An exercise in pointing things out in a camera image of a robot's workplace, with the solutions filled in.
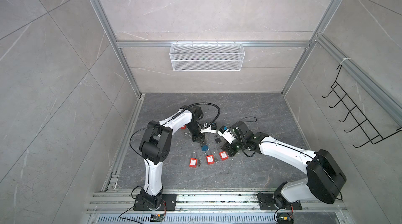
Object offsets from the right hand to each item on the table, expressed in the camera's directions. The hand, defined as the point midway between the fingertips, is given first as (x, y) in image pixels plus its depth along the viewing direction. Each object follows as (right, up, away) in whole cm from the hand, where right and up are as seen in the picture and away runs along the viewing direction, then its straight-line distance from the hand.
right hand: (222, 146), depth 84 cm
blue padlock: (-10, -2, +4) cm, 11 cm away
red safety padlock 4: (-18, +13, -23) cm, 32 cm away
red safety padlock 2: (-7, -7, +1) cm, 10 cm away
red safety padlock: (+1, -5, +1) cm, 5 cm away
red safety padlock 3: (-16, -8, +1) cm, 18 cm away
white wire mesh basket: (-9, +55, +16) cm, 58 cm away
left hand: (-11, +3, +6) cm, 13 cm away
